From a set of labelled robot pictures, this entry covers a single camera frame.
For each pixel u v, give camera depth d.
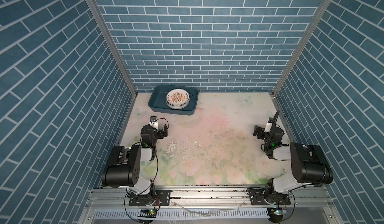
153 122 0.79
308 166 0.45
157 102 1.14
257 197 0.74
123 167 0.46
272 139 0.73
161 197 0.74
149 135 0.71
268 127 0.84
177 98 1.11
